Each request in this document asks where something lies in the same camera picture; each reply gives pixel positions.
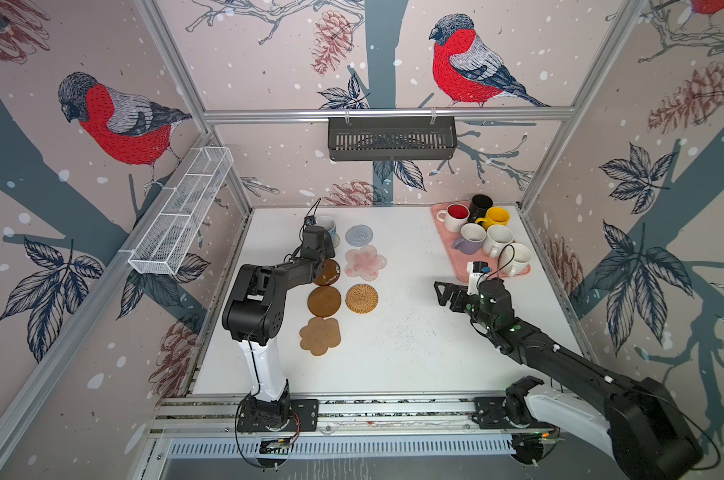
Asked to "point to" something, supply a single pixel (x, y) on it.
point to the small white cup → (472, 238)
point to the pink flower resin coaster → (364, 262)
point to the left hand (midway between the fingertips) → (323, 239)
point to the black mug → (478, 207)
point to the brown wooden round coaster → (324, 301)
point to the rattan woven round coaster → (361, 298)
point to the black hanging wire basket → (396, 138)
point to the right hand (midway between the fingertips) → (445, 288)
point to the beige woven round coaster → (337, 241)
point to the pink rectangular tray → (461, 260)
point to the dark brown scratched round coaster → (328, 273)
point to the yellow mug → (494, 216)
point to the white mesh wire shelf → (158, 252)
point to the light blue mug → (329, 224)
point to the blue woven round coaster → (359, 235)
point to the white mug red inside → (454, 216)
